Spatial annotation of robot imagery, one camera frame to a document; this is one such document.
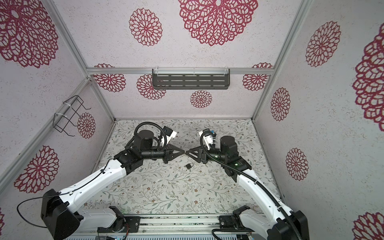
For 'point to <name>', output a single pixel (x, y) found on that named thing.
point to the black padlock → (188, 166)
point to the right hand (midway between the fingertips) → (188, 150)
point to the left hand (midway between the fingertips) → (182, 153)
